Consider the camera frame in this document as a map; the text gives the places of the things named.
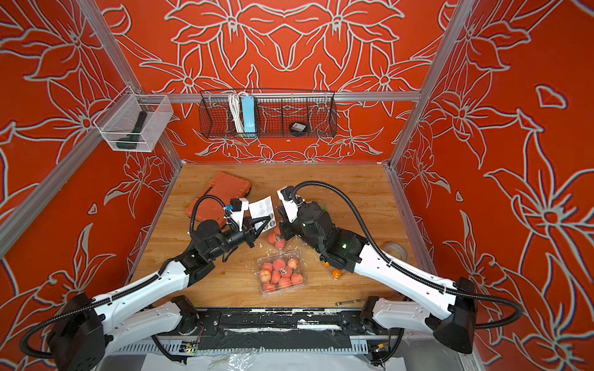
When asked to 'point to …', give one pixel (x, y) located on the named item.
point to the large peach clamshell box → (281, 272)
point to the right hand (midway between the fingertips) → (278, 204)
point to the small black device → (298, 127)
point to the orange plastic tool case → (223, 186)
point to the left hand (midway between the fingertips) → (269, 217)
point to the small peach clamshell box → (277, 239)
